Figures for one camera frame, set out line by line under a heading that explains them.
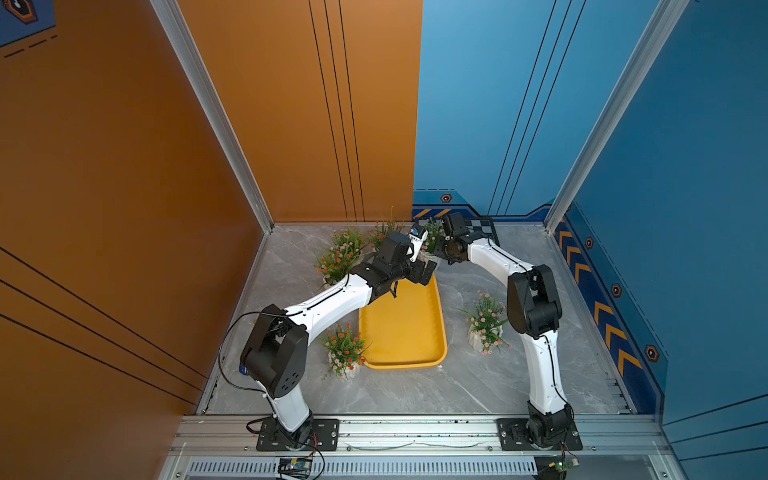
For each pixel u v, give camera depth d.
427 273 0.76
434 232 1.00
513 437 0.72
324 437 0.73
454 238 0.82
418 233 0.74
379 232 1.02
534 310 0.58
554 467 0.70
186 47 0.74
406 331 0.91
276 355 0.45
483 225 1.16
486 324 0.80
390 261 0.65
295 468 0.72
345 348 0.75
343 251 0.91
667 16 0.70
